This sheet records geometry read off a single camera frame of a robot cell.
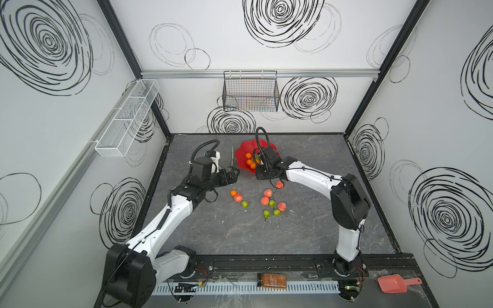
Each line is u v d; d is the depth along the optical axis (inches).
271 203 35.0
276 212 34.1
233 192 36.5
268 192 35.9
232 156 42.4
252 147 44.0
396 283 27.6
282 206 34.1
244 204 35.0
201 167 23.5
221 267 29.8
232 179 27.9
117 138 28.5
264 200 35.0
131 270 15.1
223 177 27.5
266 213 34.0
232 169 28.3
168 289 27.3
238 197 35.8
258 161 31.0
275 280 26.7
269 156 28.0
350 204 19.2
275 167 26.9
